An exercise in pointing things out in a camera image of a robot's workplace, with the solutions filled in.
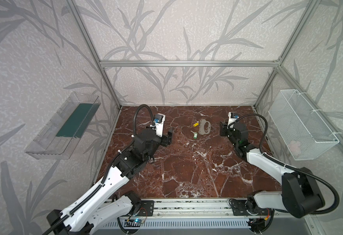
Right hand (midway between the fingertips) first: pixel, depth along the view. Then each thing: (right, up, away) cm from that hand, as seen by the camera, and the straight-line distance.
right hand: (223, 117), depth 87 cm
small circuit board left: (-46, -51, -17) cm, 71 cm away
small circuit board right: (+13, -55, -14) cm, 58 cm away
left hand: (-31, -2, -19) cm, 37 cm away
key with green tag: (-15, -12, +15) cm, 25 cm away
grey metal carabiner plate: (-10, -10, +18) cm, 23 cm away
